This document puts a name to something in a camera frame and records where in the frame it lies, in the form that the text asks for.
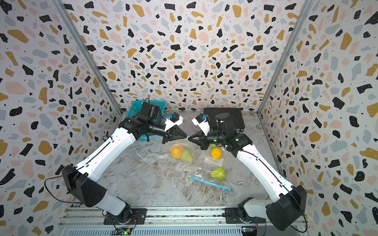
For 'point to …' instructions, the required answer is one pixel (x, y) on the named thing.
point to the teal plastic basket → (135, 108)
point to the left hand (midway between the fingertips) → (186, 135)
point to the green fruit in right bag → (213, 145)
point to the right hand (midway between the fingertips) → (190, 139)
